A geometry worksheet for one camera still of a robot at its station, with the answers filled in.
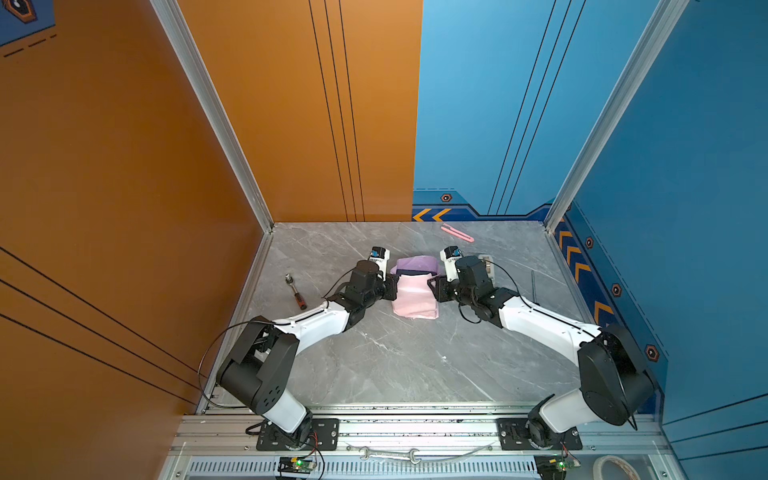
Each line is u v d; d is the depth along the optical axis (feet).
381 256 2.56
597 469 2.23
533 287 3.35
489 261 3.36
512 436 2.38
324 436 2.42
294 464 2.33
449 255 2.54
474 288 2.16
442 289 2.54
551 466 2.31
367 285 2.28
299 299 3.19
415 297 2.90
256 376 1.46
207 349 2.37
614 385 1.38
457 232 3.83
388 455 2.33
